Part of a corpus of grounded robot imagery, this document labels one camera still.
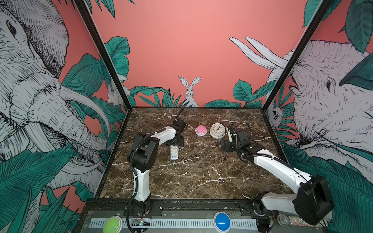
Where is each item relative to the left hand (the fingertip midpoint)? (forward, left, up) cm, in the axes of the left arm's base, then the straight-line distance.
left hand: (177, 141), depth 98 cm
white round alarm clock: (+6, -29, +2) cm, 30 cm away
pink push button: (+8, -17, 0) cm, 19 cm away
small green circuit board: (-45, +17, -1) cm, 48 cm away
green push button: (-45, +30, 0) cm, 54 cm away
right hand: (-7, -30, +12) cm, 33 cm away
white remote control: (-8, +2, 0) cm, 9 cm away
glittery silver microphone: (-47, -52, +4) cm, 71 cm away
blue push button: (-47, -23, 0) cm, 52 cm away
